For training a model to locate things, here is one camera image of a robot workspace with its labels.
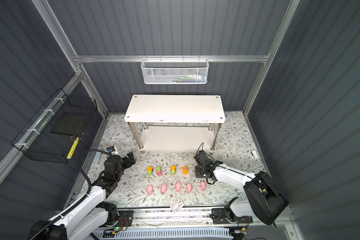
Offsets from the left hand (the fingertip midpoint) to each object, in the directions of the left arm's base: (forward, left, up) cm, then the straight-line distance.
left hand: (125, 155), depth 85 cm
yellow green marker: (-5, +18, +17) cm, 25 cm away
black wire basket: (+3, +30, +18) cm, 35 cm away
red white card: (-26, -29, -9) cm, 40 cm away
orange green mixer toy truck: (-7, -27, -8) cm, 29 cm away
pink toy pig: (-17, -14, -9) cm, 24 cm away
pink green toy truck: (-8, -19, -8) cm, 22 cm away
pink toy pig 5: (-17, -44, -8) cm, 47 cm away
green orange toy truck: (-7, -14, -7) cm, 17 cm away
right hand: (-8, -44, -10) cm, 46 cm away
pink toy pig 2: (-17, -22, -9) cm, 29 cm away
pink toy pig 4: (-17, -36, -9) cm, 41 cm away
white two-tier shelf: (+33, -30, -9) cm, 45 cm away
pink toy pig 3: (-17, -30, -8) cm, 35 cm away
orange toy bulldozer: (-7, -34, -8) cm, 36 cm away
